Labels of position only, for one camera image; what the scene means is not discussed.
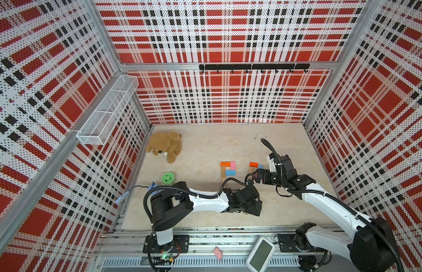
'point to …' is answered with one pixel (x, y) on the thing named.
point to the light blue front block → (230, 172)
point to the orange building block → (226, 164)
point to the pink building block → (233, 165)
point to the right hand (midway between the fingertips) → (262, 175)
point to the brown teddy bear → (169, 144)
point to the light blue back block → (261, 166)
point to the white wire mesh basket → (97, 127)
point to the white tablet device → (261, 254)
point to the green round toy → (168, 178)
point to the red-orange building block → (254, 164)
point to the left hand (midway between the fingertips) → (254, 206)
